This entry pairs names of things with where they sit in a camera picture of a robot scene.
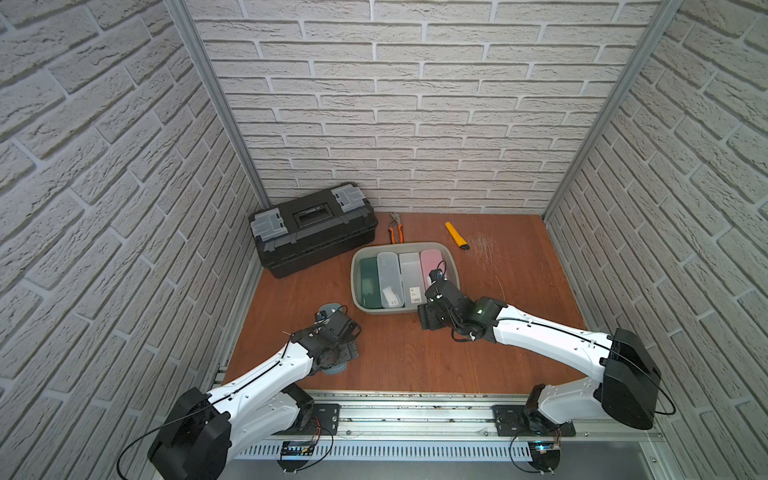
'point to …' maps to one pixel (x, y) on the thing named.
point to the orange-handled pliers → (399, 227)
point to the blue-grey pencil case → (339, 368)
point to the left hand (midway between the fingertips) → (344, 348)
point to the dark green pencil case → (370, 283)
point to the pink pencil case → (431, 259)
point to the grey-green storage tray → (371, 249)
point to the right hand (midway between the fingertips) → (433, 308)
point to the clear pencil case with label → (390, 280)
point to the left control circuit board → (291, 448)
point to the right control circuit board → (545, 455)
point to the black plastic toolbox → (302, 235)
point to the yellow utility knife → (458, 239)
